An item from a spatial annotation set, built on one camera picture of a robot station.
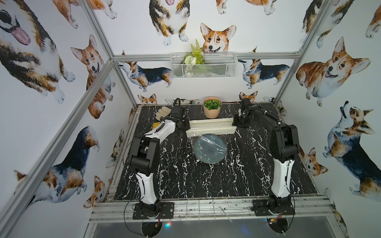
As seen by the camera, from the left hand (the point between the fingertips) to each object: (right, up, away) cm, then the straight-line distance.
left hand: (190, 124), depth 98 cm
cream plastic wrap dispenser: (+23, -2, +2) cm, 23 cm away
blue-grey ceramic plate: (+13, -15, -6) cm, 21 cm away
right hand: (+29, 0, +1) cm, 29 cm away
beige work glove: (-23, +8, +19) cm, 31 cm away
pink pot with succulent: (+15, +12, +3) cm, 20 cm away
